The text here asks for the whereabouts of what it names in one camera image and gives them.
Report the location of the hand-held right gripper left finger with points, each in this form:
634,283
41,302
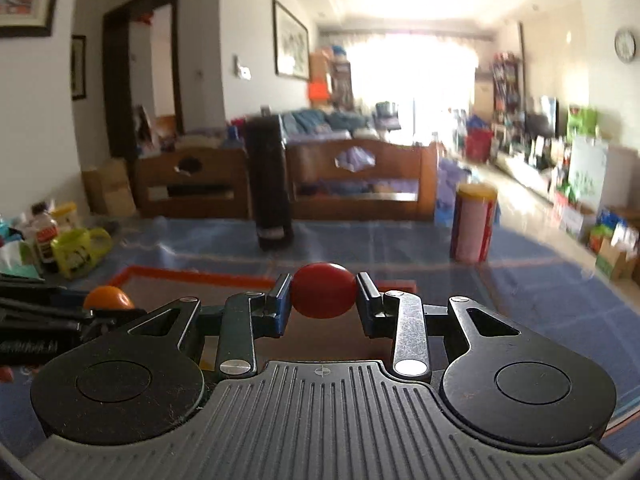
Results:
281,305

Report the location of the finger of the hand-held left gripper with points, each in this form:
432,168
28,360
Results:
40,302
75,331

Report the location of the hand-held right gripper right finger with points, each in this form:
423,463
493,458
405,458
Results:
364,305

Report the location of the red tomato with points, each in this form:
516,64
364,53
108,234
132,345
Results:
322,290

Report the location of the orange tangerine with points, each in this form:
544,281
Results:
107,297

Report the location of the orange cardboard box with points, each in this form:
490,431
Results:
200,275

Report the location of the teal and white tissue box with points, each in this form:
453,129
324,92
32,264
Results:
17,260

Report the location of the green panda mug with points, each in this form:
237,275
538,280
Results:
80,255

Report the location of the clear bottle with red label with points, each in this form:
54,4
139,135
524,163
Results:
46,240

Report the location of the jar with yellow lid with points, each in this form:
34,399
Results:
67,217

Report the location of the dark thermos flask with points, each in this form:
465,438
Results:
267,185

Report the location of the brown cardboard box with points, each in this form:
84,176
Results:
110,187

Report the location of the red canister with yellow lid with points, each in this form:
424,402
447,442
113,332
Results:
472,225

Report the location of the wooden chair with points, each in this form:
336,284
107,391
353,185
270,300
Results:
400,165
220,170

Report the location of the purple cloth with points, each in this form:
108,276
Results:
356,159

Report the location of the blue patterned tablecloth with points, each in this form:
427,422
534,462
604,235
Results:
525,285

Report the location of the blue sofa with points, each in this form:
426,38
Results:
320,122

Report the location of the red bin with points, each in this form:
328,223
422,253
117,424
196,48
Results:
479,146

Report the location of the orange paper bag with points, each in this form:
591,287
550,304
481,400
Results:
319,94

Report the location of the small framed picture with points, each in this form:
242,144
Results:
78,67

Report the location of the small cardboard box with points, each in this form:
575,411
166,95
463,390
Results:
615,260

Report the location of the black television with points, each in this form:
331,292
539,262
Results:
542,117

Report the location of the tall bookshelf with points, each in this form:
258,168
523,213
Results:
507,87

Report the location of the white box with green print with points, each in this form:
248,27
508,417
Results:
589,170

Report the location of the green storage box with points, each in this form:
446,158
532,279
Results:
582,121

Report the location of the dark door frame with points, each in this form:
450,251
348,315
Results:
112,85

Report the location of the white wall switch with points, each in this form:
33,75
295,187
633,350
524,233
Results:
243,67

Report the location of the framed wall painting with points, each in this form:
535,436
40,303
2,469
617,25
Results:
291,40

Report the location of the round wall clock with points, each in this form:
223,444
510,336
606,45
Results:
625,45

